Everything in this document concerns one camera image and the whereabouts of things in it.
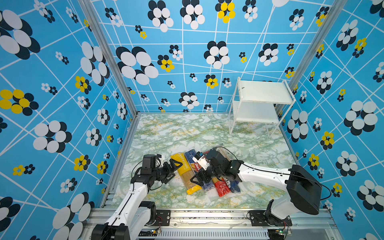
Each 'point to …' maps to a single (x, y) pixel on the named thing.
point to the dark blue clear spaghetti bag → (234, 187)
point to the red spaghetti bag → (222, 185)
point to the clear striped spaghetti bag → (224, 152)
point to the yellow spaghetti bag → (186, 174)
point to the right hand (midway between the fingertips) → (195, 175)
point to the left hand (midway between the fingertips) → (179, 168)
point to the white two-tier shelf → (267, 102)
